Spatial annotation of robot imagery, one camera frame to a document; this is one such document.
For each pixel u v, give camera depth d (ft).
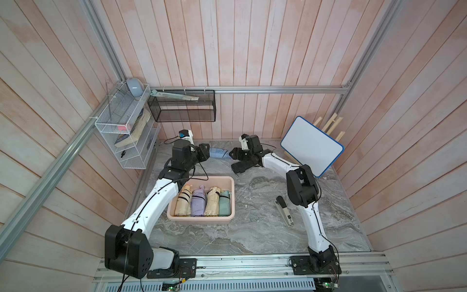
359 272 2.50
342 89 3.10
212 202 2.71
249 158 2.95
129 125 2.36
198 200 2.82
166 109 3.49
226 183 2.85
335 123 2.72
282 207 2.82
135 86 2.74
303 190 2.02
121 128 2.39
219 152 3.60
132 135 2.55
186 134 2.29
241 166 3.41
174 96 2.97
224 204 2.82
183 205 2.67
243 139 3.11
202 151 2.30
